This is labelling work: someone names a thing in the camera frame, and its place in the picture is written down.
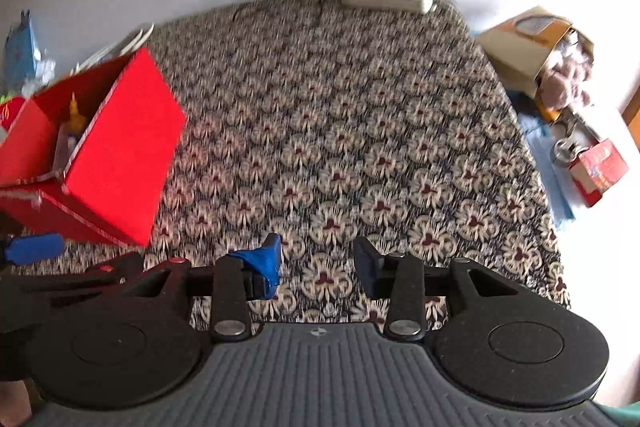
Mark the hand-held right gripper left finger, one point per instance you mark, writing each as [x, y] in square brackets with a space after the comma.
[262, 264]

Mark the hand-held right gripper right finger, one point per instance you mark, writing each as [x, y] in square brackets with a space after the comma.
[369, 267]

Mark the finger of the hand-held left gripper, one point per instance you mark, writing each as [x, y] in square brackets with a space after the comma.
[100, 274]
[37, 248]

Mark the red cardboard box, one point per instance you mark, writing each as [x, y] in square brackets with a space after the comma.
[125, 157]

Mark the person's left forearm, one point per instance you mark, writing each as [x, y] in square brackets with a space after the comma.
[15, 402]

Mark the floral patterned cloth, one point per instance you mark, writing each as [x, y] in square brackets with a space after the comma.
[375, 132]

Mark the red pouch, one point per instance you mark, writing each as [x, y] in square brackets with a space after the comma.
[10, 109]

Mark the blue packet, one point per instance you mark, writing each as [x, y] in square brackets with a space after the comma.
[20, 52]

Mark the blue plastic bag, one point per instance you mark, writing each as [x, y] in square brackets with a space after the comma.
[550, 187]

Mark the silver metal object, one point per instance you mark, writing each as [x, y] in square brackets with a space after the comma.
[565, 152]

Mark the small red carton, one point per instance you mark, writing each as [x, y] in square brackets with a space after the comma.
[600, 172]

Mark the brown cardboard box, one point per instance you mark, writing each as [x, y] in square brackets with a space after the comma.
[515, 52]

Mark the pink plush toy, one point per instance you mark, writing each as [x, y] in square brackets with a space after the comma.
[565, 82]

